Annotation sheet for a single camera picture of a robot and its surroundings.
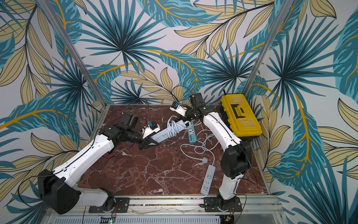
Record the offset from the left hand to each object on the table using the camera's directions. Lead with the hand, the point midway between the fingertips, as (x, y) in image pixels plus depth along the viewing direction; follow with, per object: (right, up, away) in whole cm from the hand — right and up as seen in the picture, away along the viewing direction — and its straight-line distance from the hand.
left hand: (156, 144), depth 73 cm
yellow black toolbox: (+51, +14, +18) cm, 56 cm away
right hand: (+12, +15, +11) cm, 22 cm away
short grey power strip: (+29, -22, +7) cm, 37 cm away
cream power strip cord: (+25, +10, +27) cm, 38 cm away
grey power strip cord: (+9, +8, -6) cm, 14 cm away
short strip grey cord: (+28, -13, +15) cm, 34 cm away
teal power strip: (+21, +2, +25) cm, 33 cm away
